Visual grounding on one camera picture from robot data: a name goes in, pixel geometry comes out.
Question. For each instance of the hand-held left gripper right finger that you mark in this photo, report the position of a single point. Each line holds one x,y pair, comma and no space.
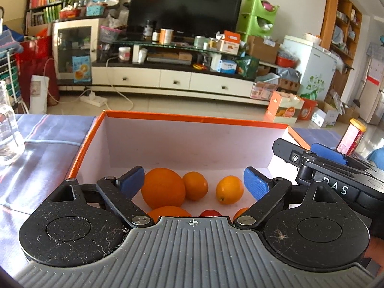
256,183

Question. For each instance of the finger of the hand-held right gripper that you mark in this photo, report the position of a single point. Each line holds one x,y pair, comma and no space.
285,151
327,153

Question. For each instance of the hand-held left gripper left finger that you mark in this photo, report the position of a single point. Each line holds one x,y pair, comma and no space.
130,181

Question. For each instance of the large orange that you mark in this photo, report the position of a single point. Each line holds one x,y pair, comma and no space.
163,187

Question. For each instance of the red tomato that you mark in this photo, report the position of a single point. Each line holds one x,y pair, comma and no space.
211,213

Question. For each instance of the orange cardboard box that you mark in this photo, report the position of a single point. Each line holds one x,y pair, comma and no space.
180,138

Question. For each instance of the red can with yellow lid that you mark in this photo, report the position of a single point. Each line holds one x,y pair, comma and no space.
349,139

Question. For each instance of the blue cloth on sofa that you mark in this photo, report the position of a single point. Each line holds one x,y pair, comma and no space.
376,157

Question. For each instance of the white printed carton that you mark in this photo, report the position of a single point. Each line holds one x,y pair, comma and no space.
324,117

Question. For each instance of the orange fruit carton on floor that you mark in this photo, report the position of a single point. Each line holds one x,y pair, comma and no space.
283,108

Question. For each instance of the red plastic bucket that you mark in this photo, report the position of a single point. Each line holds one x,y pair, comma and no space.
307,109

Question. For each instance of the white chest freezer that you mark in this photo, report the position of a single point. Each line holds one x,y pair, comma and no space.
312,69

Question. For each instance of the blue plaid tablecloth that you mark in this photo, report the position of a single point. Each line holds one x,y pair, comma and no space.
45,156

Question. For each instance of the red plastic basin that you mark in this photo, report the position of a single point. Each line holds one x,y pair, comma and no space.
285,61

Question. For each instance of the white power strip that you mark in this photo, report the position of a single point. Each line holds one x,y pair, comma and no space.
93,99

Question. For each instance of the green foil bag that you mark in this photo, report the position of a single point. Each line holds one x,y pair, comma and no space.
247,67

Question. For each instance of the blue and white box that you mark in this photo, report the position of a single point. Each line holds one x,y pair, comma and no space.
227,66

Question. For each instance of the brown cardboard box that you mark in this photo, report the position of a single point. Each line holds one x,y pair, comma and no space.
264,49

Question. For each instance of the white and black TV stand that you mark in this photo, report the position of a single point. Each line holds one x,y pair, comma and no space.
168,79

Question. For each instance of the orange and white medicine box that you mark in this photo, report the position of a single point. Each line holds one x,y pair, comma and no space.
228,43

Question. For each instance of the blue snack packet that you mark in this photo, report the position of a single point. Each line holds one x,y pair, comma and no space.
81,69

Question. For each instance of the white paper bag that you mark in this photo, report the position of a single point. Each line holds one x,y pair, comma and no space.
39,96

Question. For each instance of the small globe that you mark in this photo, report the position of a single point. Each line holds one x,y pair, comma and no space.
381,39

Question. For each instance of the white jar with pink label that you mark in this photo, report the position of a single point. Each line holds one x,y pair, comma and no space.
124,54

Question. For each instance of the clear glass jar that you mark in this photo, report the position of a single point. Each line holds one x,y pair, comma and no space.
9,135

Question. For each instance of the green stacking bins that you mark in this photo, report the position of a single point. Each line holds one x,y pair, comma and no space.
255,18

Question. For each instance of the wooden shelf unit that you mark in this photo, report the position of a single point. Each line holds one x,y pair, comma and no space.
333,15

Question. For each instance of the pink plastic basket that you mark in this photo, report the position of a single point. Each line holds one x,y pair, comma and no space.
108,34

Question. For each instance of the orange and white tin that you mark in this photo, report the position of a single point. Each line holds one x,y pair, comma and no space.
166,36

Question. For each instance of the dark glass bottle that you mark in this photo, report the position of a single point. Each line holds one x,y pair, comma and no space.
148,30

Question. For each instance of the red shopping bag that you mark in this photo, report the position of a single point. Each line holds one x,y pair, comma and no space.
33,57

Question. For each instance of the teal plastic basket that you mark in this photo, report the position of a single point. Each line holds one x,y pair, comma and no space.
95,10

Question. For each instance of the black flat television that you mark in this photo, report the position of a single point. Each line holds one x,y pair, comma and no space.
186,6

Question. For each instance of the bookshelf with books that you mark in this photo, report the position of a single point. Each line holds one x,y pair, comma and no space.
45,3

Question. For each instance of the wall calendar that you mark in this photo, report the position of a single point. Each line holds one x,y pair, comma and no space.
375,72

